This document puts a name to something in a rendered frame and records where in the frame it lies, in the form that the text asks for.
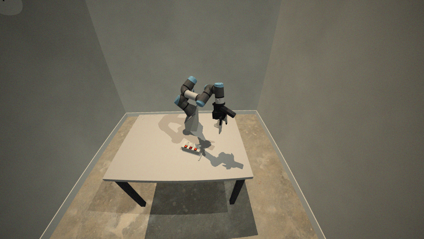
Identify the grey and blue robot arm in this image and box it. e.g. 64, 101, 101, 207
174, 76, 236, 118

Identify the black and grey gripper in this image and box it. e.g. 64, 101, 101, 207
212, 102, 228, 134

